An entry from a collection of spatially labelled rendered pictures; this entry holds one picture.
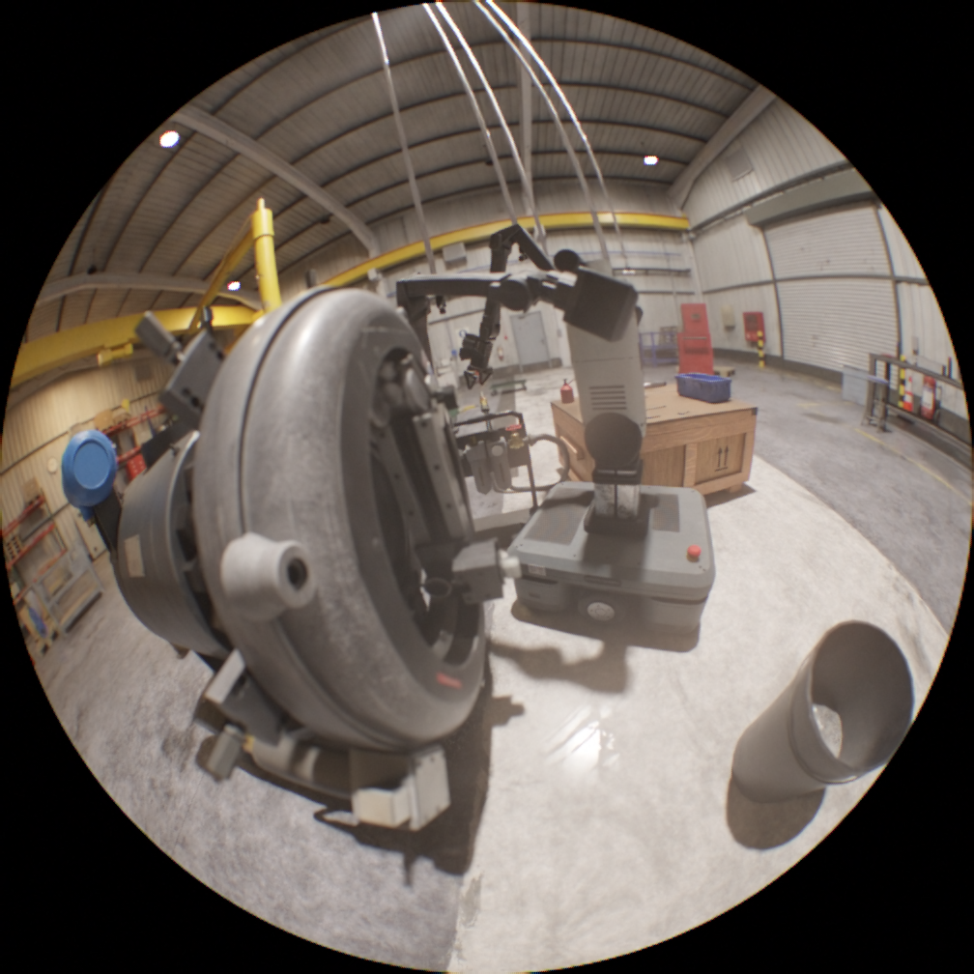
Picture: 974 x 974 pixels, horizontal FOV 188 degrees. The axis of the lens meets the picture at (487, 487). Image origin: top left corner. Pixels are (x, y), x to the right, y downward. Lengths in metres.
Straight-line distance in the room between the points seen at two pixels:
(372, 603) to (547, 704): 0.72
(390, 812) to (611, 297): 0.76
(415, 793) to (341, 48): 8.73
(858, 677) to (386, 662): 0.90
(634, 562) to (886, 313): 8.25
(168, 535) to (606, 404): 0.92
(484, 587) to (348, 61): 8.80
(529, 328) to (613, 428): 10.39
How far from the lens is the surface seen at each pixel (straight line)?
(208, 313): 6.97
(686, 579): 0.83
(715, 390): 1.71
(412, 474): 0.53
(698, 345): 4.16
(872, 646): 0.84
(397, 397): 0.47
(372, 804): 0.35
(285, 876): 1.13
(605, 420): 0.78
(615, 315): 0.58
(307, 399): 0.22
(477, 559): 0.53
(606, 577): 0.83
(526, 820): 0.82
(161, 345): 0.31
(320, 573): 0.19
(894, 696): 0.84
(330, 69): 8.66
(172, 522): 0.53
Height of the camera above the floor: 0.82
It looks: 24 degrees down
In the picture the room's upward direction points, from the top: 13 degrees counter-clockwise
